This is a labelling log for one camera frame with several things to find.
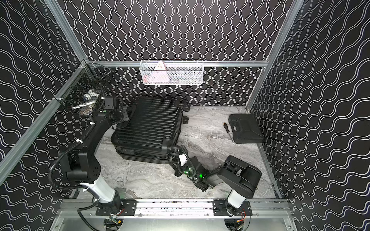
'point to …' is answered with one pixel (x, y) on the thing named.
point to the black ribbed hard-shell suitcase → (152, 133)
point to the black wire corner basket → (83, 92)
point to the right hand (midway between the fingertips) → (170, 162)
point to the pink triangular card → (159, 74)
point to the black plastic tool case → (244, 129)
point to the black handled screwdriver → (227, 130)
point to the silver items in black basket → (86, 108)
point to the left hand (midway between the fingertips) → (124, 114)
